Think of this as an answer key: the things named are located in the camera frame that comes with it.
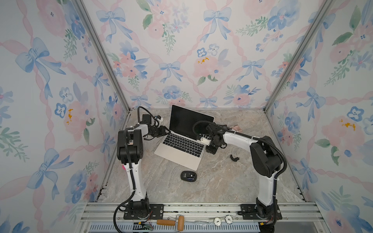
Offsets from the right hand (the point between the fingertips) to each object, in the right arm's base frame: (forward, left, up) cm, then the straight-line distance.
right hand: (209, 148), depth 97 cm
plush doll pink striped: (-26, +40, +29) cm, 55 cm away
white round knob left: (-41, -1, -1) cm, 41 cm away
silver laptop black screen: (+1, +19, +1) cm, 19 cm away
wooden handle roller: (-42, +18, +1) cm, 46 cm away
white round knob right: (-40, -6, -1) cm, 41 cm away
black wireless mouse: (-19, +14, +2) cm, 24 cm away
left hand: (+12, +28, +1) cm, 31 cm away
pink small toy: (+14, -20, +4) cm, 25 cm away
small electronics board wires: (-43, +34, -1) cm, 55 cm away
